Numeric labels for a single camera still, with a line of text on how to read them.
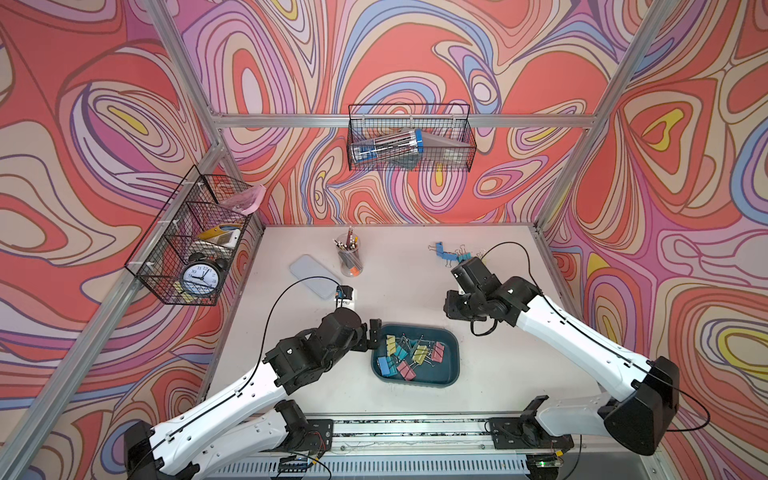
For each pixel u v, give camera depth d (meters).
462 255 1.08
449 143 0.82
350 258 0.99
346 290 0.63
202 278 0.68
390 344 0.84
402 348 0.85
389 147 0.79
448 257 1.08
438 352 0.85
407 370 0.82
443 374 0.83
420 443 0.73
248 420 0.58
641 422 0.38
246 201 0.86
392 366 0.82
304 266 1.06
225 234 0.75
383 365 0.82
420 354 0.85
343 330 0.52
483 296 0.57
